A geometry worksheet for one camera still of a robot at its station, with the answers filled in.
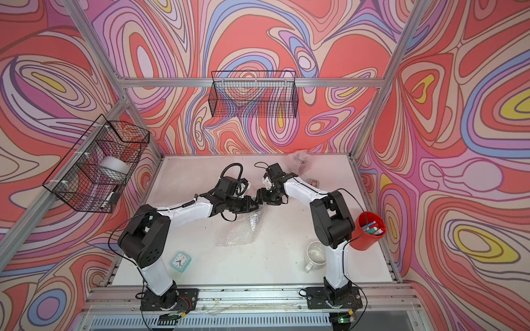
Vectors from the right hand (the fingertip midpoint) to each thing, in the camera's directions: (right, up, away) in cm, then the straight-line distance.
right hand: (263, 206), depth 93 cm
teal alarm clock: (-32, -20, -13) cm, 40 cm away
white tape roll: (-53, +18, -20) cm, 60 cm away
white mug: (+22, -19, -11) cm, 31 cm away
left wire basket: (-63, +14, -18) cm, 67 cm away
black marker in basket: (-53, +7, -22) cm, 57 cm away
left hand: (-1, 0, -5) cm, 5 cm away
